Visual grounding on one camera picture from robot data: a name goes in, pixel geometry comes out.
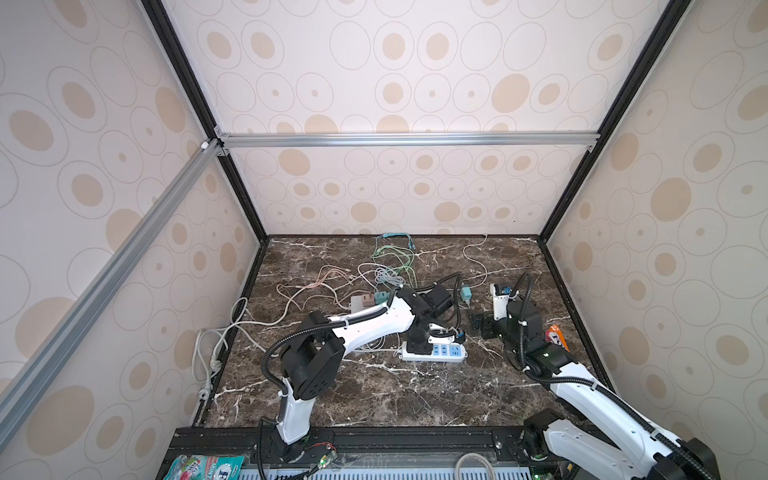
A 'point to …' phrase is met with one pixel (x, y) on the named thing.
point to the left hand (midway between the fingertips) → (431, 339)
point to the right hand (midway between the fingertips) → (486, 306)
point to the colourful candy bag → (555, 336)
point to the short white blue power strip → (449, 352)
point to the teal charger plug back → (465, 292)
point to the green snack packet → (212, 467)
